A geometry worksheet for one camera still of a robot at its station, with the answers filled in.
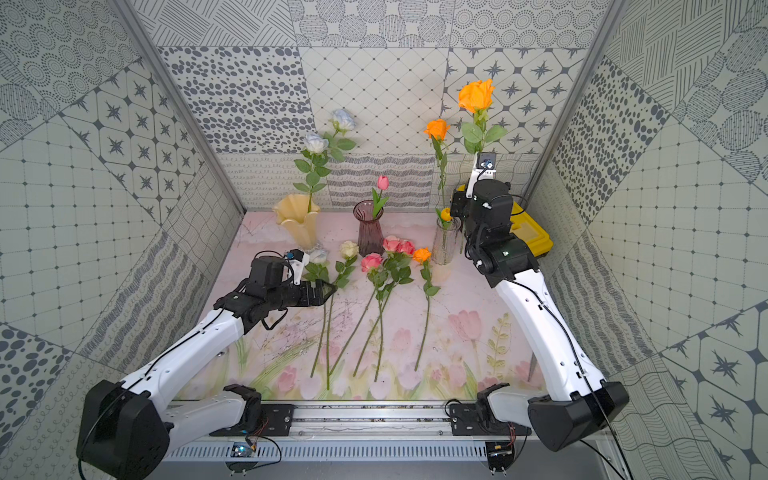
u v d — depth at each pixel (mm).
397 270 1016
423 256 1033
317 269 1011
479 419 731
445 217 794
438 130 848
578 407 366
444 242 987
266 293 625
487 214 469
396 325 910
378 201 919
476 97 561
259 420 714
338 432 731
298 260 745
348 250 1035
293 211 973
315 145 838
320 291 731
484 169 523
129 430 384
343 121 880
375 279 983
